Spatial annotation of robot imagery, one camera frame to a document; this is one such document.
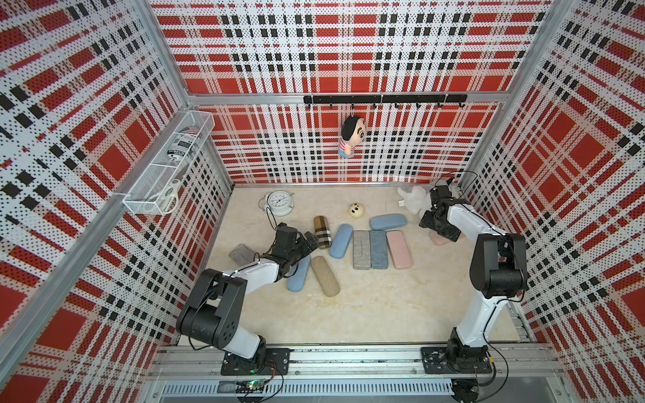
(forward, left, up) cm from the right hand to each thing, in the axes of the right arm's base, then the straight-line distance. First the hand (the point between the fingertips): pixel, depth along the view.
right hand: (441, 227), depth 96 cm
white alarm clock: (+17, +67, -4) cm, 69 cm away
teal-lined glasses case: (-7, +31, -5) cm, 32 cm away
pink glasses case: (-8, +16, -7) cm, 19 cm away
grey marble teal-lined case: (-8, +78, -6) cm, 78 cm away
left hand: (-6, +49, -1) cm, 50 cm away
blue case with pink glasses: (+10, +18, -9) cm, 23 cm away
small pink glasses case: (-2, +1, -5) cm, 6 cm away
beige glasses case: (-18, +45, -5) cm, 49 cm away
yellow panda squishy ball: (+12, +32, -5) cm, 35 cm away
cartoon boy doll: (+24, +34, +27) cm, 50 cm away
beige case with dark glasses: (+1, +47, -4) cm, 47 cm away
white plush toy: (+14, +7, 0) cm, 16 cm away
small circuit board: (-50, +65, -5) cm, 82 cm away
